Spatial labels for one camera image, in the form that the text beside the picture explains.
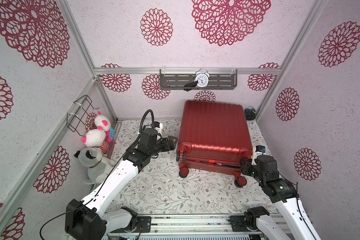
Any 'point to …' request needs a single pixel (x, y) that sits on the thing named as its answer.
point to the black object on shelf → (193, 84)
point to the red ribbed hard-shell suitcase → (213, 136)
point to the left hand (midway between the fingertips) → (172, 141)
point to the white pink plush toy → (103, 123)
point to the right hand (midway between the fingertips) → (245, 160)
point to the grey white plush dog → (98, 163)
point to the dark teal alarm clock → (250, 113)
